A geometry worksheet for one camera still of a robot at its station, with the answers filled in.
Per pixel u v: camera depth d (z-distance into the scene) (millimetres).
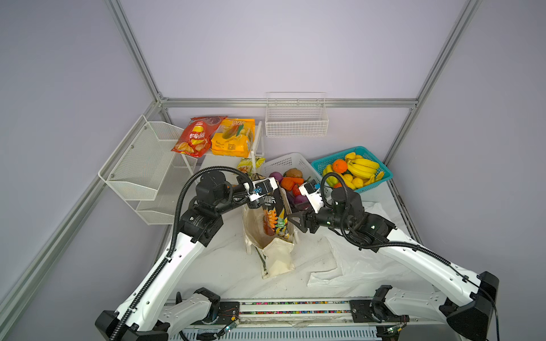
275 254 746
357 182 1016
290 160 1135
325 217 581
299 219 600
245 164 930
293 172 1114
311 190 575
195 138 797
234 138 763
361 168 1042
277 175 1075
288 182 1049
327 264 855
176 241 431
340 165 1027
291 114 1067
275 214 673
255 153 785
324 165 1105
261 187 484
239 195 494
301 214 583
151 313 373
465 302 400
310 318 732
